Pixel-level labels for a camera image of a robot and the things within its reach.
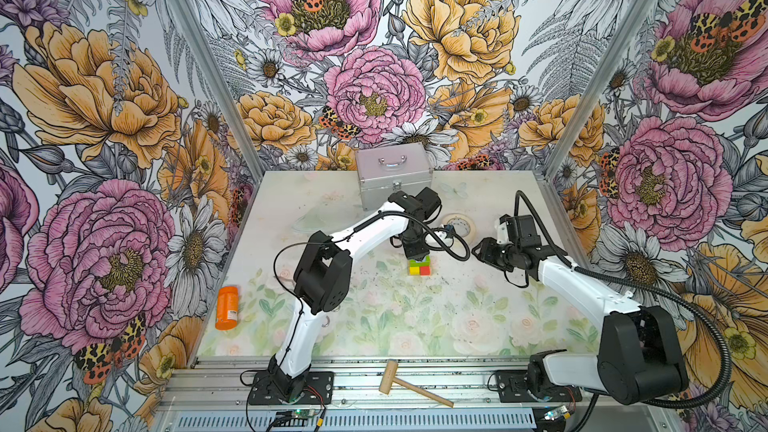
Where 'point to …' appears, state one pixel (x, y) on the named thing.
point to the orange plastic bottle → (227, 308)
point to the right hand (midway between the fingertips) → (478, 261)
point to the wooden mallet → (388, 378)
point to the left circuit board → (304, 413)
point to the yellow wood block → (414, 270)
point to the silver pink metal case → (385, 171)
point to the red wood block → (424, 270)
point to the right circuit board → (553, 414)
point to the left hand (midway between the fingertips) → (412, 255)
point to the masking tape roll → (463, 225)
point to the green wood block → (426, 263)
